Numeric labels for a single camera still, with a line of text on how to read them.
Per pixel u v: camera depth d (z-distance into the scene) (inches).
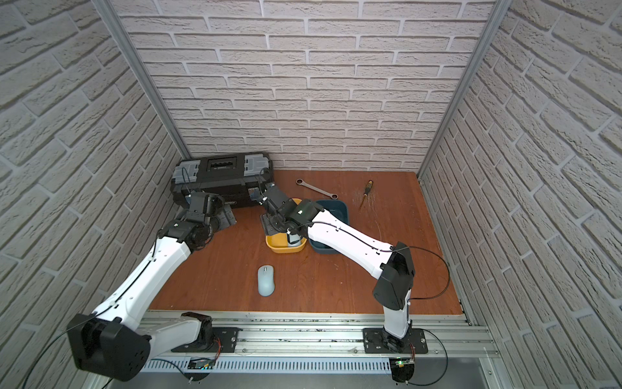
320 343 29.7
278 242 37.3
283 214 21.7
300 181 46.0
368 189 44.7
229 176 37.5
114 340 14.7
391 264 17.5
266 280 32.8
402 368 27.8
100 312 15.5
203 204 23.2
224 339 29.1
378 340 29.2
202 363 28.1
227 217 28.7
